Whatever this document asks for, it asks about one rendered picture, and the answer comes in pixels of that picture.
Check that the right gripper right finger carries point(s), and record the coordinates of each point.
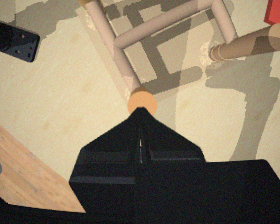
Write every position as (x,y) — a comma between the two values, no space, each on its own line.
(164,145)

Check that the wooden stool legs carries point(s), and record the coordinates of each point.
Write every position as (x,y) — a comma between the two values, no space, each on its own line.
(262,41)

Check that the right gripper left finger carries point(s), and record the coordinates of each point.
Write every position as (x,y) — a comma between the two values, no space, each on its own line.
(117,144)

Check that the red flat rectangular block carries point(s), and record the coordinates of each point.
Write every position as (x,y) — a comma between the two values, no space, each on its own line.
(272,15)

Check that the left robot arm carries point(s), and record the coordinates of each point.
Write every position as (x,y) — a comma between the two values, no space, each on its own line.
(11,41)

